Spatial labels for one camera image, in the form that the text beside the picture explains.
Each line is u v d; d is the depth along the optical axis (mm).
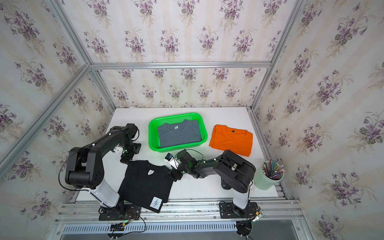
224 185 804
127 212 718
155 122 1014
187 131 1023
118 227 710
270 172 766
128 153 773
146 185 816
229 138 1018
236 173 467
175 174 772
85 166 464
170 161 771
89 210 749
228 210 733
